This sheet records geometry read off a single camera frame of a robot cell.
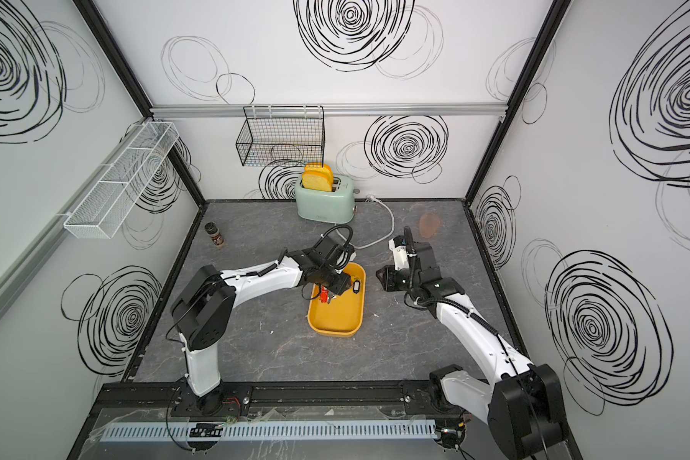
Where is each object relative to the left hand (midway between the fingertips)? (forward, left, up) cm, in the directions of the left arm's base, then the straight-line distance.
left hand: (346, 283), depth 90 cm
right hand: (-2, -10, +10) cm, 14 cm away
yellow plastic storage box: (-10, 0, -1) cm, 10 cm away
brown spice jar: (+18, +48, +4) cm, 51 cm away
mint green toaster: (+33, +5, +1) cm, 33 cm away
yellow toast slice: (+32, +11, +16) cm, 37 cm away
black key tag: (+1, -3, -4) cm, 6 cm away
